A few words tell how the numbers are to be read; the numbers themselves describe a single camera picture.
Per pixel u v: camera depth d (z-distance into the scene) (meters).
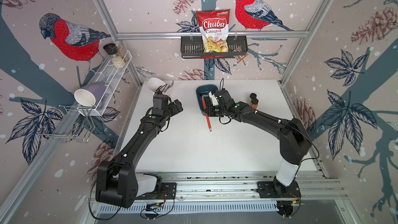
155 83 1.01
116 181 0.40
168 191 0.73
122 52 0.86
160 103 0.63
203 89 1.09
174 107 0.76
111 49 0.78
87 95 0.61
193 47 0.95
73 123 0.63
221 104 0.69
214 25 0.81
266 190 0.73
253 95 1.01
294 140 0.47
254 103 0.97
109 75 0.83
